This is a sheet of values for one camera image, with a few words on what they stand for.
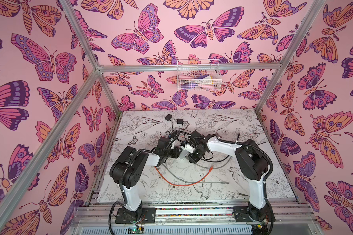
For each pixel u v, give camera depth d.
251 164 0.52
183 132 0.79
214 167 0.90
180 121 1.13
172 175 0.88
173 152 0.86
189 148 0.87
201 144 0.72
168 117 1.16
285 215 0.75
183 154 0.93
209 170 0.89
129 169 0.47
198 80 0.90
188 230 0.70
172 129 1.10
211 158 0.78
